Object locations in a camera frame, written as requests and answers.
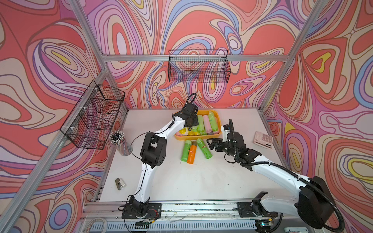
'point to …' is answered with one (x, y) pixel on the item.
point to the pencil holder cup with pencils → (117, 138)
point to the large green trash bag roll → (213, 122)
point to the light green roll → (201, 126)
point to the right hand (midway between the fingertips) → (213, 144)
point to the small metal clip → (119, 183)
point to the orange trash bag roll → (192, 153)
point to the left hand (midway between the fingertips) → (197, 121)
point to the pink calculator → (263, 140)
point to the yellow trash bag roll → (191, 133)
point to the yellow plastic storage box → (193, 137)
